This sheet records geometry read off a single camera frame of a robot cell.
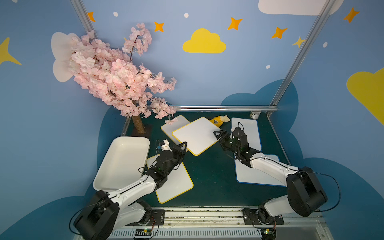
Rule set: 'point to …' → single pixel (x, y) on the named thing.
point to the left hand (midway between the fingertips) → (189, 140)
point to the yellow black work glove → (219, 120)
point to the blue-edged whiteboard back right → (250, 127)
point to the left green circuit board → (143, 232)
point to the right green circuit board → (268, 233)
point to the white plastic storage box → (124, 163)
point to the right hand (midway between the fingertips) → (217, 133)
